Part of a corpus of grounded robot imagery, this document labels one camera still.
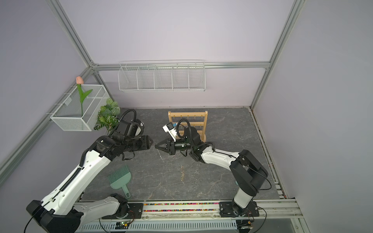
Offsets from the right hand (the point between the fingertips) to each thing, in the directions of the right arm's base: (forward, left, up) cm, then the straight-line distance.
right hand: (154, 146), depth 69 cm
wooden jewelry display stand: (+20, -17, +1) cm, 26 cm away
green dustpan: (-7, +25, -25) cm, 36 cm away
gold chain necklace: (-5, -12, -26) cm, 29 cm away
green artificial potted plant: (+18, +28, +2) cm, 33 cm away
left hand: (+3, +4, -2) cm, 5 cm away
